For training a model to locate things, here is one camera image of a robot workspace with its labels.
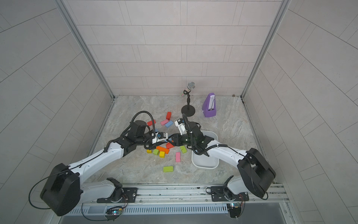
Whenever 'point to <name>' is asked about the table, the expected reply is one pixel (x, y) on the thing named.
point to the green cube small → (156, 151)
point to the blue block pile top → (169, 124)
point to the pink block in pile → (164, 122)
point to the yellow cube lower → (162, 154)
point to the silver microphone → (191, 85)
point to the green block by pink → (183, 149)
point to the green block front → (168, 169)
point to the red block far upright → (168, 115)
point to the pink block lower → (178, 157)
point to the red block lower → (168, 145)
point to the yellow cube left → (148, 151)
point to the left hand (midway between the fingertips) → (167, 136)
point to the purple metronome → (209, 105)
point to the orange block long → (162, 149)
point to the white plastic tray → (204, 161)
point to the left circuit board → (113, 212)
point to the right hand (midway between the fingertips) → (169, 140)
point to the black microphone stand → (188, 109)
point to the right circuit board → (234, 209)
